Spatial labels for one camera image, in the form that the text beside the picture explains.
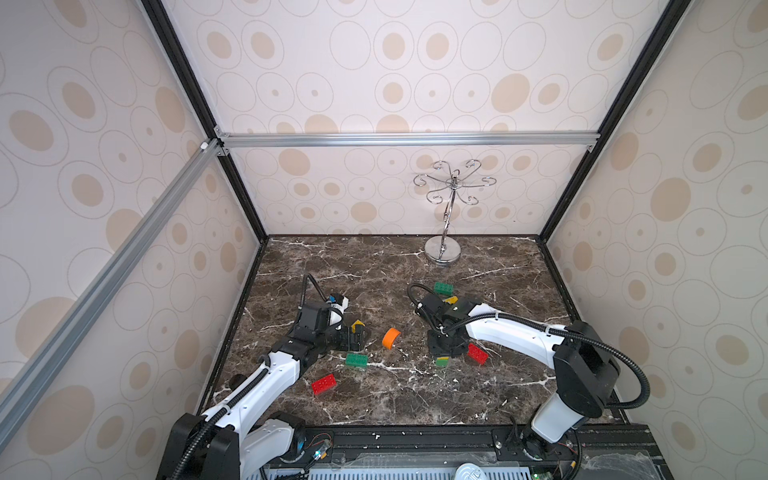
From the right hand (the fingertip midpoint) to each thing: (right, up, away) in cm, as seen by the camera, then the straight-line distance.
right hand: (446, 350), depth 86 cm
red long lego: (-35, -8, -3) cm, 36 cm away
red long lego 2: (+10, -2, +2) cm, 10 cm away
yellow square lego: (-26, +7, +7) cm, 28 cm away
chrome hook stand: (+4, +30, +28) cm, 41 cm away
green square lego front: (-1, -4, +2) cm, 5 cm away
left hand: (-23, +6, -3) cm, 24 cm away
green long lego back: (+3, +17, +17) cm, 24 cm away
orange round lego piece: (-17, +3, +4) cm, 17 cm away
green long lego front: (-26, -3, +1) cm, 26 cm away
